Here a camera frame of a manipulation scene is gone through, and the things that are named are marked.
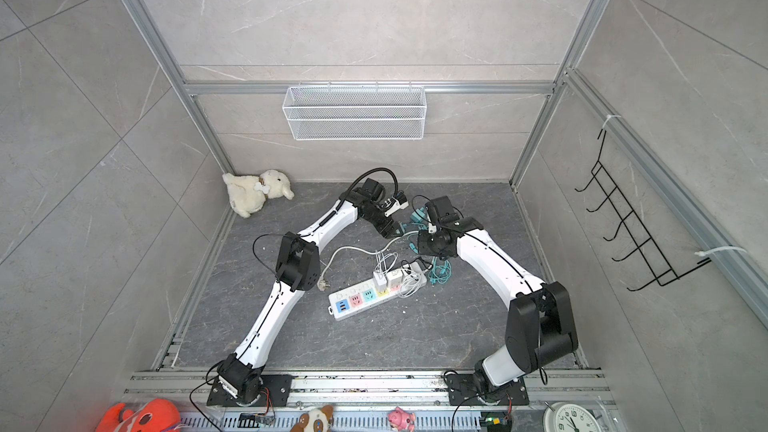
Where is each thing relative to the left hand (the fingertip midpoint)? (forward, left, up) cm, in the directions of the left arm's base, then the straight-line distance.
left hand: (398, 220), depth 104 cm
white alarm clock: (-59, -36, +1) cm, 69 cm away
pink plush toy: (-58, +3, 0) cm, 58 cm away
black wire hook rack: (-25, -52, +29) cm, 65 cm away
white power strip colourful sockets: (-28, +12, 0) cm, 30 cm away
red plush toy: (-55, +57, +3) cm, 79 cm away
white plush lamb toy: (+10, +53, +5) cm, 55 cm away
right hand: (-15, -7, +9) cm, 19 cm away
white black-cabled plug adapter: (-17, -6, -1) cm, 18 cm away
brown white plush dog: (-57, +22, 0) cm, 61 cm away
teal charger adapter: (+3, -7, -1) cm, 8 cm away
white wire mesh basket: (+27, +14, +26) cm, 40 cm away
